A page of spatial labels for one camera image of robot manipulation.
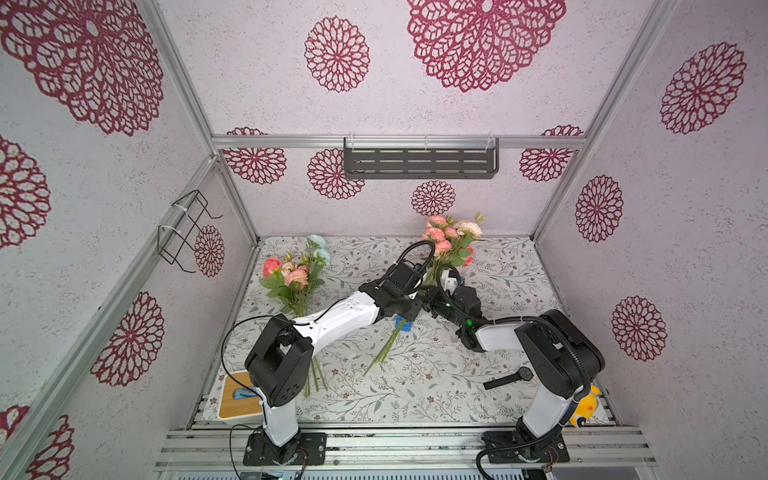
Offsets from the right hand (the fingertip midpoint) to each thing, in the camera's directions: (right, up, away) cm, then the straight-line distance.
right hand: (409, 285), depth 88 cm
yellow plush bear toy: (+43, -30, -13) cm, 54 cm away
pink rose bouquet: (+13, +14, +5) cm, 20 cm away
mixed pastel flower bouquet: (-37, +1, +10) cm, 38 cm away
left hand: (+1, -5, 0) cm, 5 cm away
